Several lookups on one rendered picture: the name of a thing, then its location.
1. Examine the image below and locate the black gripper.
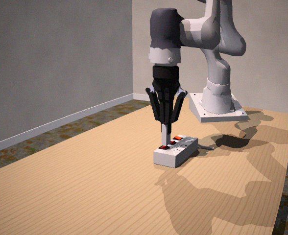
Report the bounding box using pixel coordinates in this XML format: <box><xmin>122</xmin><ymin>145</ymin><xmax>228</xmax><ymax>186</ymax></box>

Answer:
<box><xmin>145</xmin><ymin>65</ymin><xmax>188</xmax><ymax>146</ymax></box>

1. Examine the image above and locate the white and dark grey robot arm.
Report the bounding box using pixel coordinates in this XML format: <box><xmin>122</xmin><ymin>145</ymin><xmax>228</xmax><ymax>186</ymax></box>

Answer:
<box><xmin>148</xmin><ymin>0</ymin><xmax>246</xmax><ymax>115</ymax></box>

